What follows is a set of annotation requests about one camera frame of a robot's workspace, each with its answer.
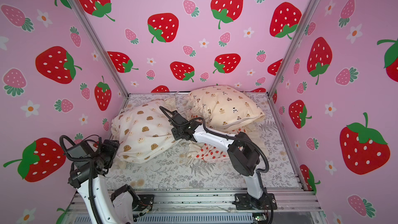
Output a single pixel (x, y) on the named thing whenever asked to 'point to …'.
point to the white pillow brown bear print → (144, 130)
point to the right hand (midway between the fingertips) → (174, 131)
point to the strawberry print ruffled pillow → (218, 154)
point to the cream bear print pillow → (225, 108)
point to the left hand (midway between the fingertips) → (116, 145)
